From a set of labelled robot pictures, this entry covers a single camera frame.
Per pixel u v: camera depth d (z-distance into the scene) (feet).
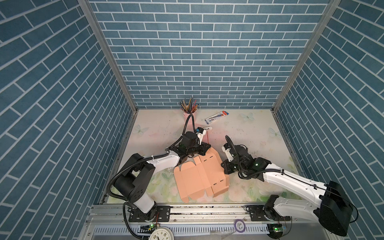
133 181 1.46
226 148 2.42
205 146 2.53
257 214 2.42
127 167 1.40
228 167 2.35
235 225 2.32
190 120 2.30
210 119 3.68
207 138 3.25
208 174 2.83
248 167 1.99
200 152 2.58
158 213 2.38
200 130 2.58
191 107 3.55
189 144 2.30
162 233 2.15
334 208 1.31
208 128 3.47
